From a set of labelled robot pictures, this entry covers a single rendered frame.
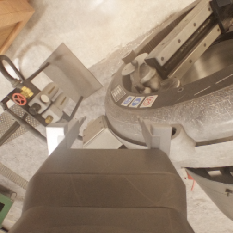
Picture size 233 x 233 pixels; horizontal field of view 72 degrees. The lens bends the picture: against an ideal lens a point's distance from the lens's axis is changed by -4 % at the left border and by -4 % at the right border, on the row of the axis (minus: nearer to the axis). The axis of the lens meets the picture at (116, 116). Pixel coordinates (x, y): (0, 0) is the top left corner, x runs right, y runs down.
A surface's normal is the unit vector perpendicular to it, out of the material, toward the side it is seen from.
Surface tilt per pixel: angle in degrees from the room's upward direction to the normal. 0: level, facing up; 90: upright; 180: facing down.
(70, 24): 0
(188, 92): 90
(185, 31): 38
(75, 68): 0
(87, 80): 0
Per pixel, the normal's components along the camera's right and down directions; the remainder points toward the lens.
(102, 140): 0.18, 0.40
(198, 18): 0.38, 0.22
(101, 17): -0.11, 0.62
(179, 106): -0.65, -0.61
